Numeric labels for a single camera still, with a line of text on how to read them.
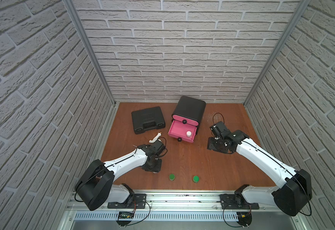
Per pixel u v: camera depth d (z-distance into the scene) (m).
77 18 0.74
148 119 1.03
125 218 0.72
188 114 0.90
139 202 0.73
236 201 0.67
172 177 0.79
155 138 0.97
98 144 1.00
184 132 0.90
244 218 0.69
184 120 0.89
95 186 0.41
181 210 0.72
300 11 0.71
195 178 0.80
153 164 0.71
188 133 0.90
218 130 0.62
